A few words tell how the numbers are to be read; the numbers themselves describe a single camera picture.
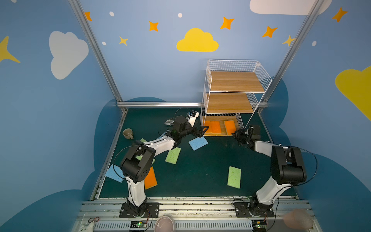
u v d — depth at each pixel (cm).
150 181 84
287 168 49
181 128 73
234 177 84
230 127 103
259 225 72
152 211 75
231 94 96
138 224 71
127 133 103
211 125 108
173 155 93
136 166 49
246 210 75
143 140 101
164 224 73
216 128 107
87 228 67
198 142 99
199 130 80
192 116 79
